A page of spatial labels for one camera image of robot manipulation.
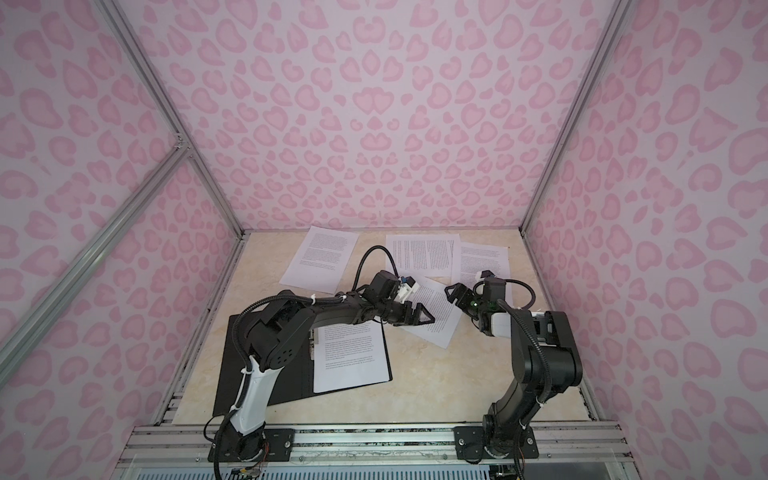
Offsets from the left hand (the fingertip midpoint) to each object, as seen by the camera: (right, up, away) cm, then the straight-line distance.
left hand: (428, 320), depth 90 cm
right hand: (+10, +7, +7) cm, 14 cm away
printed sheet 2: (-39, +17, +24) cm, 49 cm away
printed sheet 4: (+20, +18, +21) cm, 34 cm away
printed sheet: (-23, -10, -1) cm, 25 cm away
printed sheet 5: (+6, +1, +8) cm, 10 cm away
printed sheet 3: (+1, +19, +24) cm, 31 cm away
